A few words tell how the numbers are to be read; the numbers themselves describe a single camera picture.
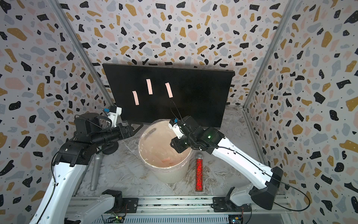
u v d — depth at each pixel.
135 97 0.73
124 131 0.55
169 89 0.69
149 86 0.69
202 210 0.74
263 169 0.41
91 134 0.46
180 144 0.59
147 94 0.70
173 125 0.59
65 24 0.74
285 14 0.73
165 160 0.81
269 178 0.40
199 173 0.83
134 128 0.57
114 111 0.57
